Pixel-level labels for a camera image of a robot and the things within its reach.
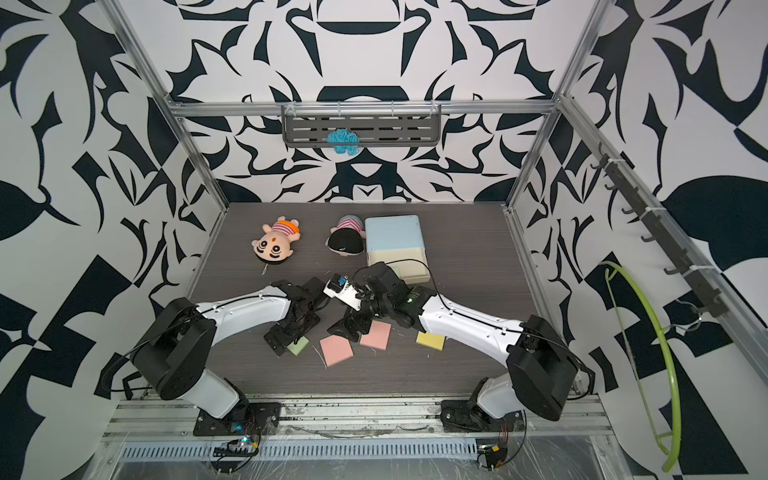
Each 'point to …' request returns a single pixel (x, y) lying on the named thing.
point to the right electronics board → (493, 454)
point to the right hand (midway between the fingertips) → (337, 309)
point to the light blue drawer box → (397, 241)
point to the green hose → (675, 453)
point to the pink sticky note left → (336, 349)
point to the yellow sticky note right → (432, 340)
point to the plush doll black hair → (347, 238)
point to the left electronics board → (244, 446)
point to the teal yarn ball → (344, 141)
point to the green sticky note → (298, 348)
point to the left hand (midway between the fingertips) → (302, 328)
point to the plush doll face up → (274, 244)
